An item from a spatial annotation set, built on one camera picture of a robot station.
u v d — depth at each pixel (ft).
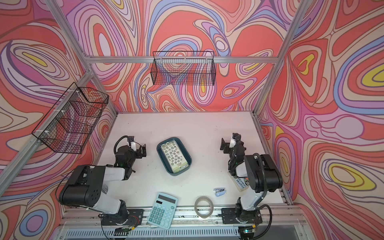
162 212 2.41
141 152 2.82
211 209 2.42
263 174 1.47
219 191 2.64
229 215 2.41
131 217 2.41
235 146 2.63
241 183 2.69
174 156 2.98
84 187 1.48
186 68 3.16
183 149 3.13
